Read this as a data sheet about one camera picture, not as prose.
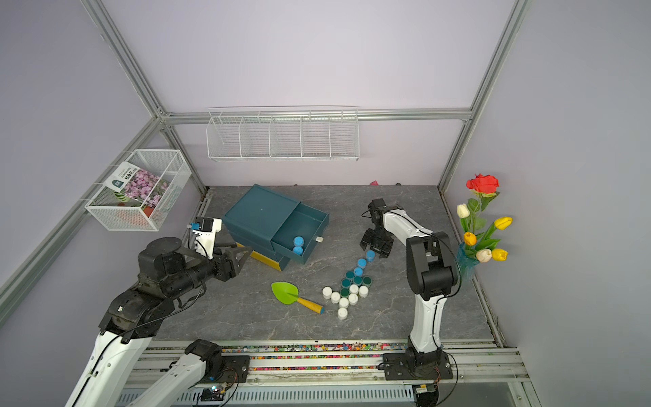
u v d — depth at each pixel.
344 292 0.86
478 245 0.72
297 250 0.79
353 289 0.87
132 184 0.73
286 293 0.88
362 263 0.93
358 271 0.91
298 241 0.81
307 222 0.89
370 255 0.94
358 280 0.89
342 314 0.81
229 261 0.56
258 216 0.83
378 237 0.83
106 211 0.71
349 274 0.91
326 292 0.86
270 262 0.89
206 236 0.55
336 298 0.85
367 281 0.89
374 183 1.24
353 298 0.85
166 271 0.46
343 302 0.84
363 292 0.87
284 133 0.99
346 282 0.89
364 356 0.77
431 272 0.53
